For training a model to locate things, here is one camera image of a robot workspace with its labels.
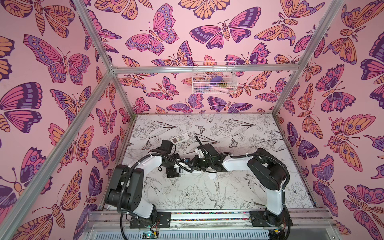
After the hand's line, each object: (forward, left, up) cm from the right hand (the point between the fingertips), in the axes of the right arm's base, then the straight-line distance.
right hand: (186, 164), depth 87 cm
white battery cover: (-5, -15, -5) cm, 17 cm away
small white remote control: (+21, +6, -3) cm, 22 cm away
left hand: (+2, +5, -3) cm, 7 cm away
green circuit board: (-33, +17, -8) cm, 38 cm away
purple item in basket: (+46, -19, +27) cm, 57 cm away
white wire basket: (+49, -10, +31) cm, 59 cm away
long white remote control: (-12, -1, +20) cm, 23 cm away
